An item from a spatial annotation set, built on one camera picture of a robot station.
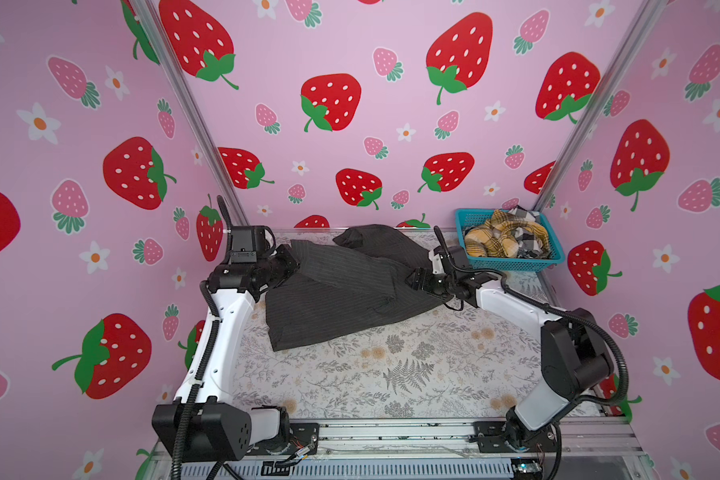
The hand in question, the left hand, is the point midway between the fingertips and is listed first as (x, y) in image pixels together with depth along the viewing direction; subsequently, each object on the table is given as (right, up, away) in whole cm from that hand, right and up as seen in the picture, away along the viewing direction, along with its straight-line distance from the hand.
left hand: (301, 257), depth 77 cm
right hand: (+31, -8, +14) cm, 34 cm away
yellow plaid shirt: (+60, +6, +28) cm, 67 cm away
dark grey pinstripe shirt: (+14, -7, +17) cm, 23 cm away
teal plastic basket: (+84, 0, +26) cm, 88 cm away
